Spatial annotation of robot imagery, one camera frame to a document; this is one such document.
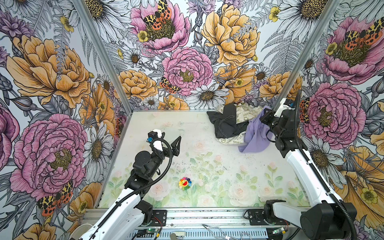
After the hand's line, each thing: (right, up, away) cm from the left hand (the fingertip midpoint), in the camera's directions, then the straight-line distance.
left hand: (173, 139), depth 73 cm
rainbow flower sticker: (+5, -26, +12) cm, 29 cm away
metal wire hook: (+25, -45, -3) cm, 51 cm away
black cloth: (+30, +7, +24) cm, 39 cm away
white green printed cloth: (+43, +14, +29) cm, 54 cm away
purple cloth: (+46, +1, +12) cm, 47 cm away
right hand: (+44, +13, +3) cm, 46 cm away
